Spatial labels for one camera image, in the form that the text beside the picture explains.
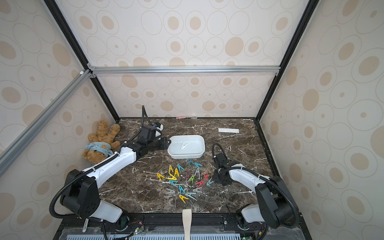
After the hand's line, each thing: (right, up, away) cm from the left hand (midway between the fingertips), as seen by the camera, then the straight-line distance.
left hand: (172, 140), depth 85 cm
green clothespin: (+11, -23, +3) cm, 26 cm away
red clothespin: (+16, -25, +1) cm, 30 cm away
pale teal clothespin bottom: (+10, -30, -3) cm, 31 cm away
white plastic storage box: (+7, -6, +17) cm, 20 cm away
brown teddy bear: (-45, -3, +8) cm, 46 cm away
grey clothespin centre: (+15, -20, +5) cm, 26 cm away
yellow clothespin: (-8, -22, +4) cm, 24 cm away
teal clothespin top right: (+15, -16, +9) cm, 24 cm away
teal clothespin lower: (+5, -28, -2) cm, 28 cm away
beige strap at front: (+9, -38, -9) cm, 40 cm away
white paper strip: (+39, +6, +28) cm, 48 cm away
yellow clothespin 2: (0, -23, +3) cm, 23 cm away
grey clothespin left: (0, -29, -2) cm, 29 cm away
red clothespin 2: (+20, -22, +3) cm, 29 cm away
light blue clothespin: (+22, -25, +1) cm, 33 cm away
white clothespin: (+5, -5, +17) cm, 18 cm away
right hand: (+30, -24, +4) cm, 39 cm away
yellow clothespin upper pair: (+2, -19, +5) cm, 20 cm away
